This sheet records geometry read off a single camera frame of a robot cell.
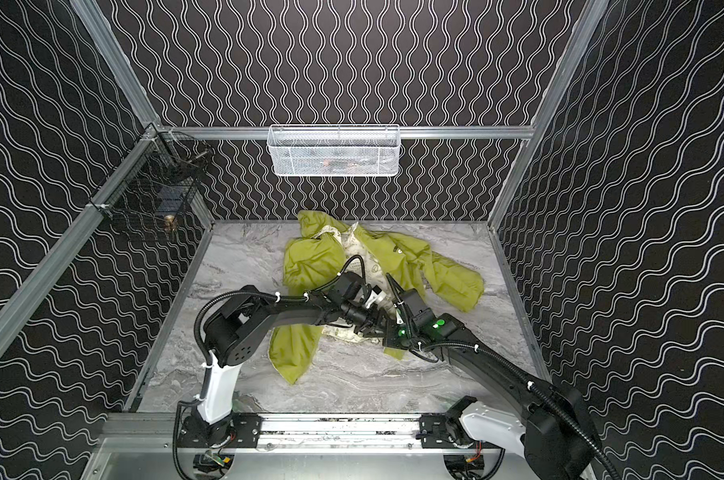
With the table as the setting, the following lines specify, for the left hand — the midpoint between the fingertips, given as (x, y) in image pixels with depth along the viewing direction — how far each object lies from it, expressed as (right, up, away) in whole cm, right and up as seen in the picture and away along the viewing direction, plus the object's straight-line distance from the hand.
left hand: (404, 338), depth 80 cm
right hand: (-5, 0, +1) cm, 5 cm away
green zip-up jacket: (-28, +24, +26) cm, 45 cm away
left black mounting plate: (-41, -21, -7) cm, 46 cm away
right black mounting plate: (+7, -16, -14) cm, 23 cm away
